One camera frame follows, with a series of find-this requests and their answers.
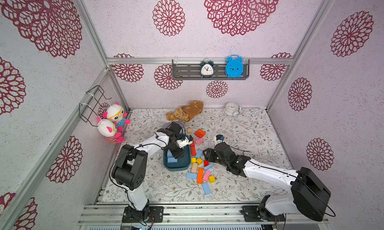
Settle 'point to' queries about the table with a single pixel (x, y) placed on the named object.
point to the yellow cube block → (193, 159)
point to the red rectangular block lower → (193, 152)
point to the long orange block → (200, 175)
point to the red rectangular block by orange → (199, 134)
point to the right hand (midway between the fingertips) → (204, 151)
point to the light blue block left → (191, 175)
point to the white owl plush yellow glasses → (115, 113)
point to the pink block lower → (207, 174)
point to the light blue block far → (206, 188)
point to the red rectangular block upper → (192, 145)
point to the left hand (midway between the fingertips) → (178, 153)
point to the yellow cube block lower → (199, 161)
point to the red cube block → (206, 163)
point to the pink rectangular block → (199, 141)
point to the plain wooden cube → (190, 130)
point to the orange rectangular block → (201, 131)
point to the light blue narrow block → (208, 166)
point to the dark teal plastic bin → (183, 162)
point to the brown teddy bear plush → (185, 113)
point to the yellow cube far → (212, 179)
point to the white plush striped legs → (106, 128)
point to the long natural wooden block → (194, 167)
